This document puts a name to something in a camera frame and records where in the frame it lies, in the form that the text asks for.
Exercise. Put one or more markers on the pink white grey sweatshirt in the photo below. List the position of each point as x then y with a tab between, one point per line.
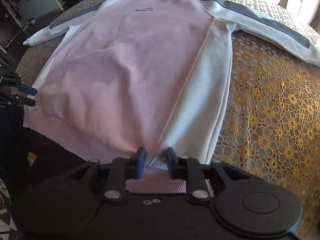
146	73

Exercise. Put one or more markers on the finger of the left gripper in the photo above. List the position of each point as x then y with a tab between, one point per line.
9	101
14	80

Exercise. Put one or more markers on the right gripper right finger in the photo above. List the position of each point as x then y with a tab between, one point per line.
189	170

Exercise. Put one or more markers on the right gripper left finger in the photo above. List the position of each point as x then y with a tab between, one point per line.
121	170

